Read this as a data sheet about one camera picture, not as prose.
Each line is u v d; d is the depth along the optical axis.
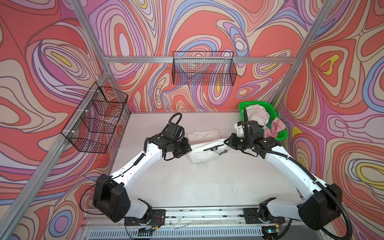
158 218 0.72
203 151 0.79
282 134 0.99
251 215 0.73
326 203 0.39
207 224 0.73
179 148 0.67
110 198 0.40
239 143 0.67
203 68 0.96
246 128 0.60
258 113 1.05
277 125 1.01
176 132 0.63
